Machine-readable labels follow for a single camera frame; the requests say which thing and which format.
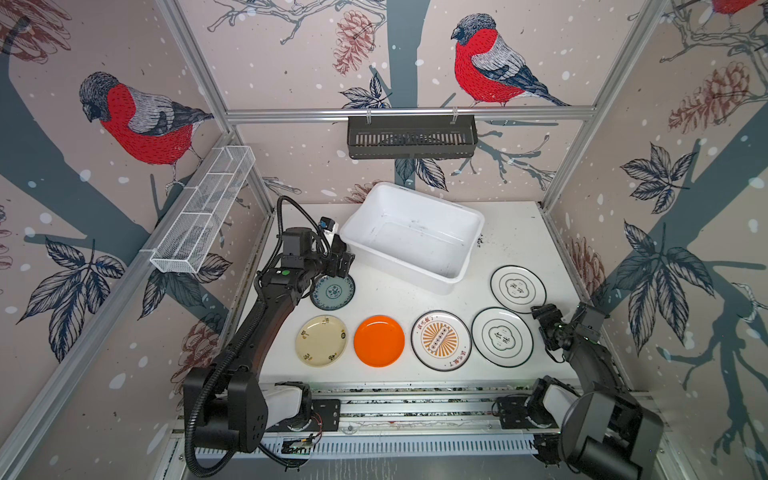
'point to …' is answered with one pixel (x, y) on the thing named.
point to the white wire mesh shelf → (201, 207)
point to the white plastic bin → (413, 235)
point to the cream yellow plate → (321, 340)
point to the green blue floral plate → (332, 293)
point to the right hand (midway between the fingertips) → (538, 317)
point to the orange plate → (378, 341)
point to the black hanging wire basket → (412, 137)
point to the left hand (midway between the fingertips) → (337, 249)
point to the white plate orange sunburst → (441, 340)
